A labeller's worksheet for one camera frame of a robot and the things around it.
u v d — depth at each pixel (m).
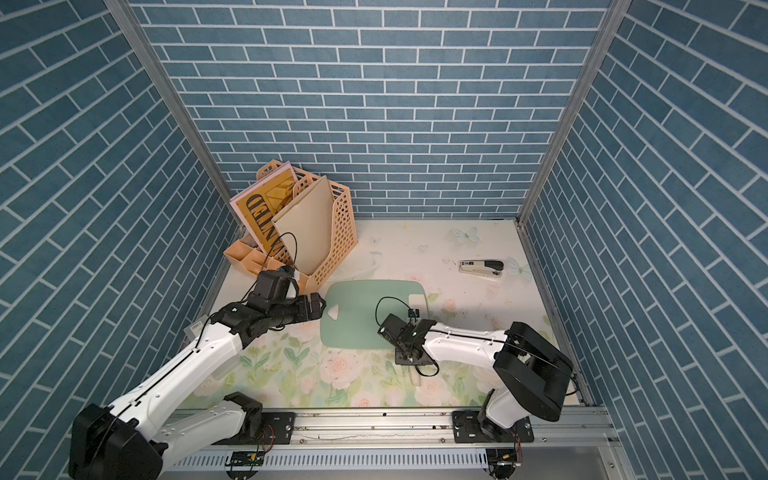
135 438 0.38
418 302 0.97
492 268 1.02
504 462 0.70
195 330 0.89
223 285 1.02
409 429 0.75
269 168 1.02
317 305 0.74
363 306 0.97
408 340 0.64
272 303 0.62
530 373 0.44
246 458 0.72
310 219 0.92
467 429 0.73
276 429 0.73
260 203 0.91
